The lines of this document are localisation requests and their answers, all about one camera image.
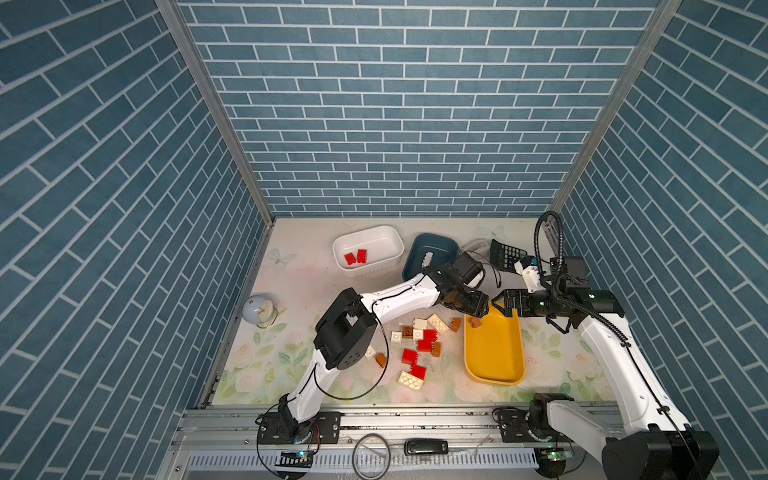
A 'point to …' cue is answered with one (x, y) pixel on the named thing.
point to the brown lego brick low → (381, 360)
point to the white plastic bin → (384, 247)
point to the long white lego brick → (427, 259)
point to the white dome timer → (259, 310)
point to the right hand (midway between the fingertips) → (507, 297)
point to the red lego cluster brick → (429, 336)
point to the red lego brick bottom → (418, 371)
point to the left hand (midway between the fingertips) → (481, 308)
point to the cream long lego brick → (437, 323)
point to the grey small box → (476, 245)
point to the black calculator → (503, 257)
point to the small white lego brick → (370, 352)
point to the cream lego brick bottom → (410, 380)
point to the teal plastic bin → (444, 248)
